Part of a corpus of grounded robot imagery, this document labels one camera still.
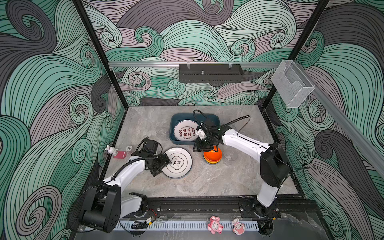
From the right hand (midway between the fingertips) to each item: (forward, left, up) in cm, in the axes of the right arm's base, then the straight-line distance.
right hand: (195, 150), depth 84 cm
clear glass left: (+17, +22, -7) cm, 29 cm away
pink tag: (0, +47, -8) cm, 48 cm away
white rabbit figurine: (0, +50, -2) cm, 50 cm away
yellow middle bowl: (-5, -9, -4) cm, 11 cm away
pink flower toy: (-35, -8, -5) cm, 36 cm away
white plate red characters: (+20, +6, -9) cm, 22 cm away
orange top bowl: (0, -12, -6) cm, 13 cm away
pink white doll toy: (-35, -19, -6) cm, 41 cm away
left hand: (-6, +16, -6) cm, 18 cm away
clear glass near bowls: (0, -21, -9) cm, 23 cm away
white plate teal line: (-5, +8, -8) cm, 13 cm away
